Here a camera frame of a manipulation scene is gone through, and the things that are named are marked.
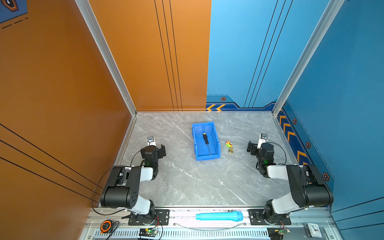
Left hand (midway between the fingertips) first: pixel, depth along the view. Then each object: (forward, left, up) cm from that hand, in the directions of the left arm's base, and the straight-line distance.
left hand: (153, 144), depth 94 cm
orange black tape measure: (-43, +15, -3) cm, 45 cm away
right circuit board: (-44, -65, -7) cm, 79 cm away
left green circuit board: (-44, -4, -8) cm, 45 cm away
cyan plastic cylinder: (-38, -45, -3) cm, 59 cm away
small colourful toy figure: (+3, -49, -4) cm, 49 cm away
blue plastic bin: (-2, -31, -5) cm, 32 cm away
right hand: (+2, -65, +2) cm, 65 cm away
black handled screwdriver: (+7, -34, -5) cm, 35 cm away
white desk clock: (-43, -82, -3) cm, 92 cm away
